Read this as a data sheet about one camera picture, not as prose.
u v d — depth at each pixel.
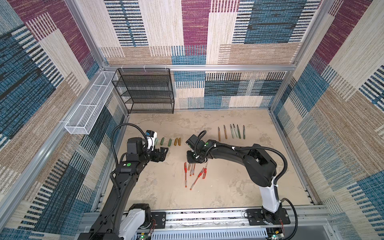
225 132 1.08
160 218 0.74
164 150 0.72
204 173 0.88
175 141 1.02
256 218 0.73
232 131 1.08
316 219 0.75
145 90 1.10
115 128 1.08
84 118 0.94
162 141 1.02
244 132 1.07
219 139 1.04
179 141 1.02
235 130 1.08
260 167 0.51
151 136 0.69
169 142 1.02
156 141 1.02
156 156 0.70
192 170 0.90
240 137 1.05
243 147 0.55
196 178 0.87
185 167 0.91
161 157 0.70
